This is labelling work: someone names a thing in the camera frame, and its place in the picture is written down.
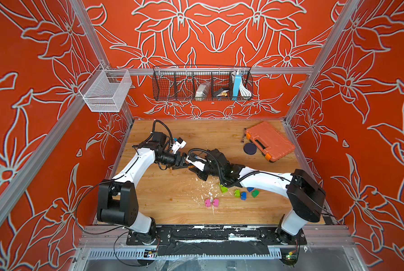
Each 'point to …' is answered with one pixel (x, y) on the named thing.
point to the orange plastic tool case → (272, 143)
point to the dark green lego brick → (255, 193)
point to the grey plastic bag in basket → (203, 88)
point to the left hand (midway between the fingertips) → (189, 164)
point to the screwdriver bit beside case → (242, 140)
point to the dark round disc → (250, 148)
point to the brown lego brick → (190, 166)
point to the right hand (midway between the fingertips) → (188, 165)
